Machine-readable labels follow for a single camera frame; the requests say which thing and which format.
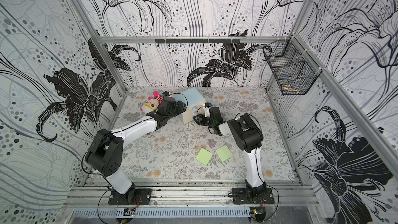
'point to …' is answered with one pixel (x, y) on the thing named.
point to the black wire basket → (293, 70)
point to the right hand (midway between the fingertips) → (197, 116)
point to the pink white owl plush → (152, 104)
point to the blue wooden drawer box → (195, 99)
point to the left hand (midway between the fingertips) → (184, 108)
